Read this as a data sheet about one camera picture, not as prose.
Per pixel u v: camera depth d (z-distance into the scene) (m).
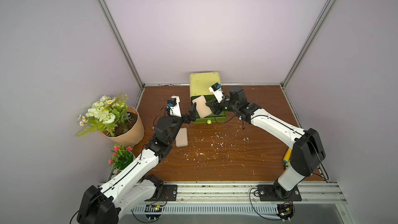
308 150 0.44
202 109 0.79
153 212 0.71
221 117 0.80
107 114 0.66
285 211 0.70
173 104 0.60
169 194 0.73
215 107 0.70
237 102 0.62
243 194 0.74
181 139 0.90
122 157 0.73
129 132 0.76
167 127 0.53
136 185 0.58
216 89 0.70
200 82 0.93
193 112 0.66
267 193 0.72
